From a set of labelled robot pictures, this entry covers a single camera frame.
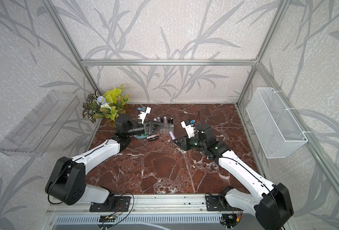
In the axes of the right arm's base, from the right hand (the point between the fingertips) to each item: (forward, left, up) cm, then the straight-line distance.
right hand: (175, 140), depth 73 cm
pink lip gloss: (+15, +16, -21) cm, 31 cm away
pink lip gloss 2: (+24, +8, -14) cm, 29 cm away
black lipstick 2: (+24, +3, -14) cm, 28 cm away
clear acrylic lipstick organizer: (+23, +5, -18) cm, 30 cm away
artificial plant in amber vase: (+27, +41, 0) cm, 49 cm away
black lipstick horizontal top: (+14, +16, -21) cm, 30 cm away
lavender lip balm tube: (+24, +12, -13) cm, 30 cm away
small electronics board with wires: (-31, +33, -21) cm, 50 cm away
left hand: (+5, +6, +5) cm, 9 cm away
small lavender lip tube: (+1, +1, +1) cm, 2 cm away
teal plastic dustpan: (+15, +25, -21) cm, 35 cm away
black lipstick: (+25, +5, -15) cm, 29 cm away
